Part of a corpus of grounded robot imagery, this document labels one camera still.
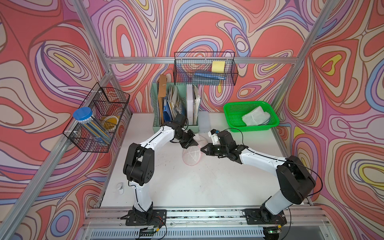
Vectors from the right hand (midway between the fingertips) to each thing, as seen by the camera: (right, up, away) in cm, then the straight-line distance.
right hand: (202, 153), depth 86 cm
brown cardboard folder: (-23, +35, 0) cm, 42 cm away
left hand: (-1, +6, +1) cm, 7 cm away
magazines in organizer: (-18, +32, +8) cm, 38 cm away
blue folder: (-22, +22, +10) cm, 32 cm away
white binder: (-8, +37, +10) cm, 39 cm away
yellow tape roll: (-45, +17, -15) cm, 51 cm away
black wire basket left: (-50, +25, -7) cm, 57 cm away
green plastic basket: (+28, +27, +32) cm, 51 cm away
